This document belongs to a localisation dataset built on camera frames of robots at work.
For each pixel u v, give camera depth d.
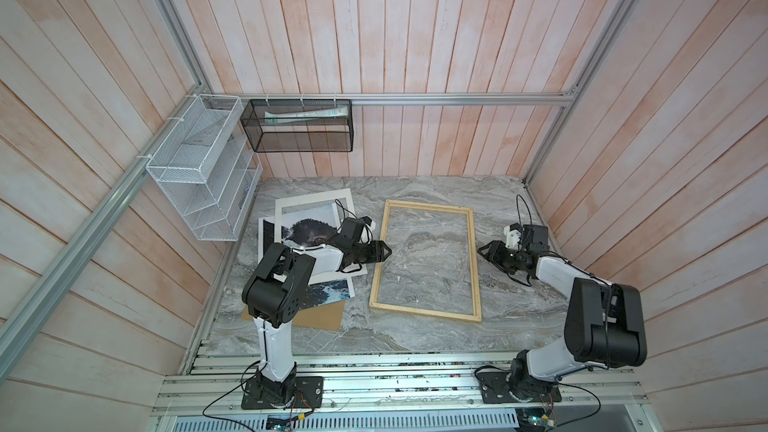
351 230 0.78
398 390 0.75
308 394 0.73
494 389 0.73
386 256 0.91
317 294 0.90
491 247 0.87
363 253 0.87
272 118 0.90
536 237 0.75
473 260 0.97
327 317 0.86
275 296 0.51
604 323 0.45
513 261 0.80
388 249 0.95
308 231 1.05
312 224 1.07
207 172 0.66
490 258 0.84
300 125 1.04
